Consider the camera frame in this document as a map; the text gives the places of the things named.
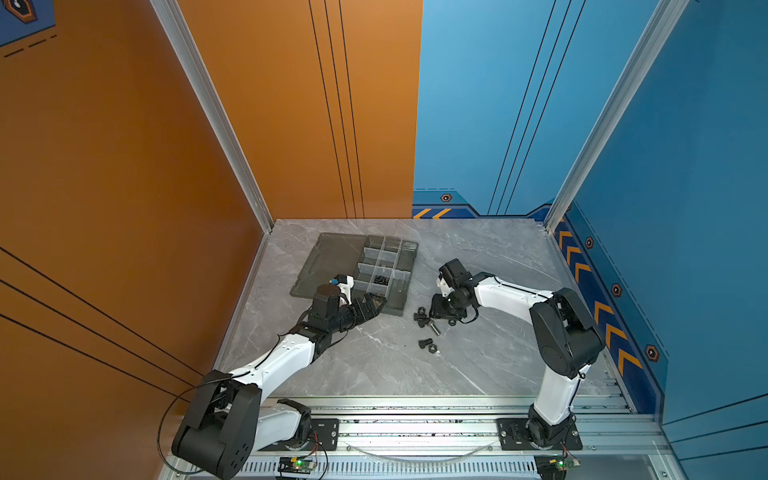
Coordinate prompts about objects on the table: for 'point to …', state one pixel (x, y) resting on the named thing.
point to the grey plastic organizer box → (376, 265)
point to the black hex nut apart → (432, 350)
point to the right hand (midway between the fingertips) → (432, 314)
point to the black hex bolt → (422, 343)
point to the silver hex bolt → (434, 328)
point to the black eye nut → (381, 280)
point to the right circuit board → (564, 462)
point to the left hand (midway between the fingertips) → (378, 303)
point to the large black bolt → (421, 316)
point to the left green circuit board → (296, 465)
